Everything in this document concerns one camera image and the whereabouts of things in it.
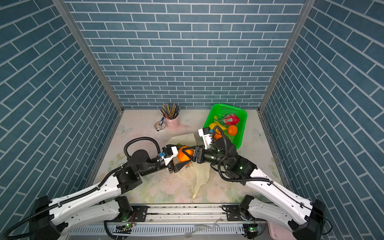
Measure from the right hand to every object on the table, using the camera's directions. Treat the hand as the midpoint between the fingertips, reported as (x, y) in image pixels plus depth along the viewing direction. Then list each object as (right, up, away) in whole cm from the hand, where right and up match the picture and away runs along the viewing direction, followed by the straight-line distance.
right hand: (183, 149), depth 63 cm
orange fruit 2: (0, -3, -2) cm, 4 cm away
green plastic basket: (+22, +21, +50) cm, 59 cm away
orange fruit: (+30, +6, +39) cm, 50 cm away
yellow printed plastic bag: (+3, -17, +19) cm, 26 cm away
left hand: (+2, -2, +1) cm, 3 cm away
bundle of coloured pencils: (-14, +20, +42) cm, 48 cm away
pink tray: (+42, -38, +4) cm, 57 cm away
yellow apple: (+16, +9, +40) cm, 44 cm away
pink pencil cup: (-12, +10, +41) cm, 44 cm away
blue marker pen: (-22, +10, +44) cm, 50 cm away
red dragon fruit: (+29, +14, +42) cm, 53 cm away
